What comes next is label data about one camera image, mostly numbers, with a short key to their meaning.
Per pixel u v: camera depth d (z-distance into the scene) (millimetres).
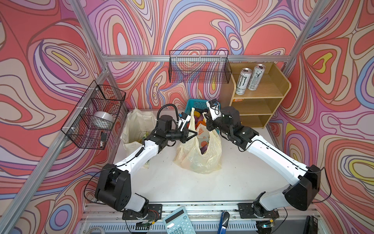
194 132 750
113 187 420
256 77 795
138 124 974
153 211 733
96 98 736
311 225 680
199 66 960
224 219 677
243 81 766
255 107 970
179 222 689
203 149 899
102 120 703
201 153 784
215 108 604
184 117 703
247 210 734
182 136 695
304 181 398
